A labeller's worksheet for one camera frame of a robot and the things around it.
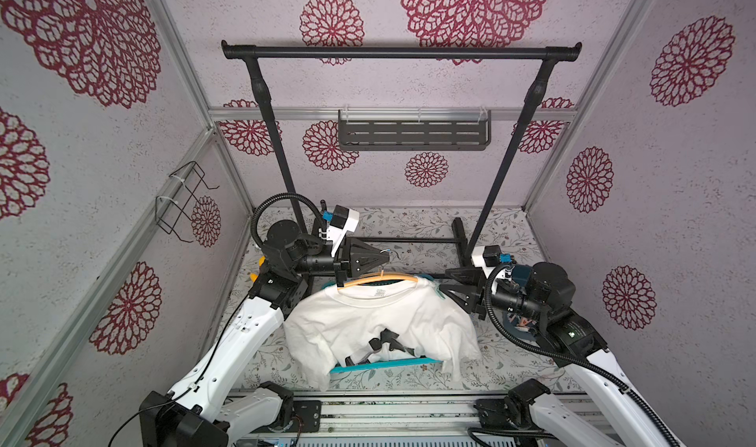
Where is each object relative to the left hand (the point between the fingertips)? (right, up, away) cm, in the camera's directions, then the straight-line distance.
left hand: (385, 261), depth 58 cm
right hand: (+13, -4, +4) cm, 14 cm away
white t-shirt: (-9, -14, +7) cm, 18 cm away
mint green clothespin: (+11, -6, +3) cm, 13 cm away
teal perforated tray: (0, -27, +15) cm, 31 cm away
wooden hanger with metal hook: (-1, -3, +2) cm, 4 cm away
